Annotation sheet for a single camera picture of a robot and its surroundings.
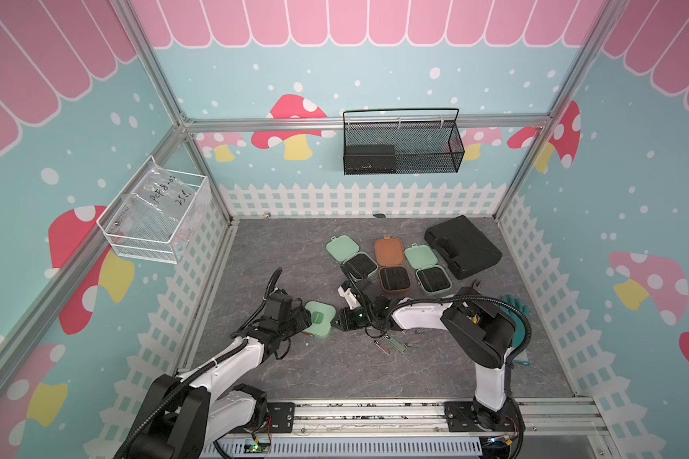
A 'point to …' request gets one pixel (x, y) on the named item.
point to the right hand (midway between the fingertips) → (334, 323)
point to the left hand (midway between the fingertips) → (304, 321)
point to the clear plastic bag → (168, 217)
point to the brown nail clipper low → (387, 351)
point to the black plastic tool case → (465, 248)
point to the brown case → (389, 255)
